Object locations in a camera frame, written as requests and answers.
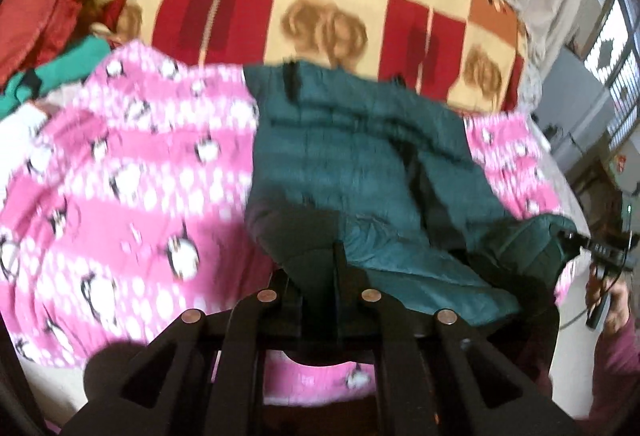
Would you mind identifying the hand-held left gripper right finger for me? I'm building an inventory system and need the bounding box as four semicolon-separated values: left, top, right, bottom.
331;242;582;436

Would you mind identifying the window with metal grille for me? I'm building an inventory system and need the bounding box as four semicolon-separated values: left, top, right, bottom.
584;0;640;151

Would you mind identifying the teal green cloth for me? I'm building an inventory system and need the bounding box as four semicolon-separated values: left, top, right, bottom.
0;36;113;117

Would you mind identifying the dark green puffer jacket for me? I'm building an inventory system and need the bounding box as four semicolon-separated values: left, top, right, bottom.
242;60;578;338

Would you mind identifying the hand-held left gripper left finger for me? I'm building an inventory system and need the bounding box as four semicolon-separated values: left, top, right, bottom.
64;272;305;436

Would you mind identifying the red round ruffled cushion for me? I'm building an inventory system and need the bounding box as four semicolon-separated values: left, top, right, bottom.
0;0;68;84

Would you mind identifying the white cabinet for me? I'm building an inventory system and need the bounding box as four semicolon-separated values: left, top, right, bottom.
540;46;617;177

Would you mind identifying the person's right hand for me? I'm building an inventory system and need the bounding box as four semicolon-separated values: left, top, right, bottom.
586;261;634;334

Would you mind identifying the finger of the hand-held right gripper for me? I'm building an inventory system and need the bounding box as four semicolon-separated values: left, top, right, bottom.
556;228;593;257

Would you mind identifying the pink penguin print blanket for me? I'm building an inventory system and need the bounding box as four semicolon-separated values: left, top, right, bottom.
0;40;577;408

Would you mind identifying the person's right forearm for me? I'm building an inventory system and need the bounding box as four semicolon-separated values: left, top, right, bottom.
587;313;640;423

